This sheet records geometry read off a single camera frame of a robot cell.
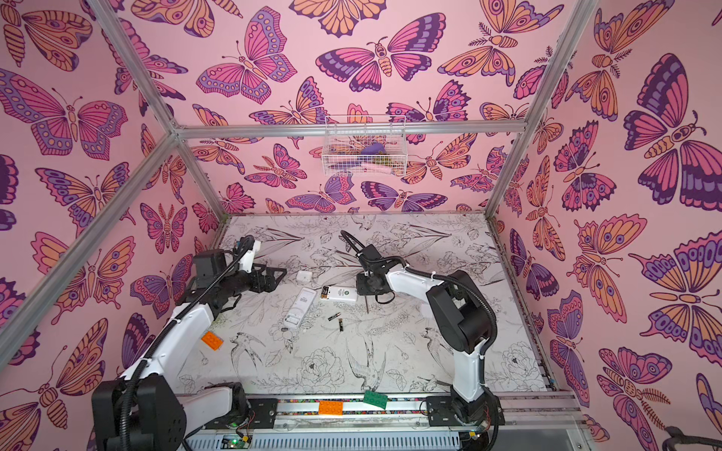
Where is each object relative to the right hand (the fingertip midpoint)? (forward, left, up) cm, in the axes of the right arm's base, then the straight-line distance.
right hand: (363, 284), depth 95 cm
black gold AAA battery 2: (-9, +8, -3) cm, 13 cm away
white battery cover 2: (-9, -21, -3) cm, 23 cm away
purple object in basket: (+35, -5, +30) cm, 46 cm away
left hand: (-3, +25, +15) cm, 30 cm away
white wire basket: (+37, +6, +33) cm, 50 cm away
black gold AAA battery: (-13, +7, -3) cm, 15 cm away
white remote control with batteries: (-8, +21, -2) cm, 22 cm away
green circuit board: (-44, +33, -6) cm, 55 cm away
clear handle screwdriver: (-6, -1, -4) cm, 8 cm away
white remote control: (-3, +8, -1) cm, 9 cm away
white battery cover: (+4, +21, -2) cm, 22 cm away
